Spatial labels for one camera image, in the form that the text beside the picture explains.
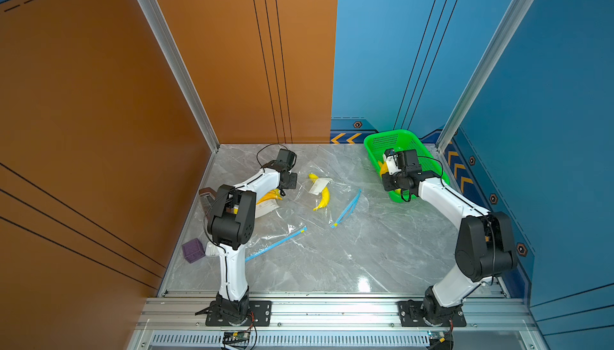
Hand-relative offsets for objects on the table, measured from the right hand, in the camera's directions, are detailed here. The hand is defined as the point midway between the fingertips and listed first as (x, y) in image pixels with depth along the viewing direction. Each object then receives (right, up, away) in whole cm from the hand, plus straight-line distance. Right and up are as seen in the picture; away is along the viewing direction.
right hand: (386, 177), depth 94 cm
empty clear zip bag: (-42, -25, -7) cm, 49 cm away
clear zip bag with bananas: (-24, -11, +5) cm, 27 cm away
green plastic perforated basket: (+3, +16, +22) cm, 27 cm away
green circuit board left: (-51, -46, -23) cm, 72 cm away
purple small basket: (-71, -25, -12) cm, 76 cm away
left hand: (-40, -1, +9) cm, 41 cm away
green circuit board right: (+9, -47, -21) cm, 53 cm away
